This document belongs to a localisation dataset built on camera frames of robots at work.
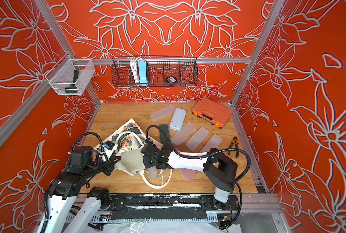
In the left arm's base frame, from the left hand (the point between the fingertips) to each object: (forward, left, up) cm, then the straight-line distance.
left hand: (118, 155), depth 71 cm
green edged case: (+23, -21, -17) cm, 35 cm away
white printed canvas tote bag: (+9, -3, +1) cm, 9 cm away
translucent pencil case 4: (+21, -54, -17) cm, 60 cm away
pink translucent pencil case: (0, -36, -18) cm, 41 cm away
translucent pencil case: (-4, -17, -9) cm, 20 cm away
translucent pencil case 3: (+22, -42, -15) cm, 50 cm away
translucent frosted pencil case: (+29, -34, -17) cm, 48 cm away
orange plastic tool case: (+44, -57, -13) cm, 73 cm away
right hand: (+4, -11, -11) cm, 16 cm away
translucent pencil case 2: (+46, -16, -17) cm, 52 cm away
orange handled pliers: (+22, -69, -17) cm, 74 cm away
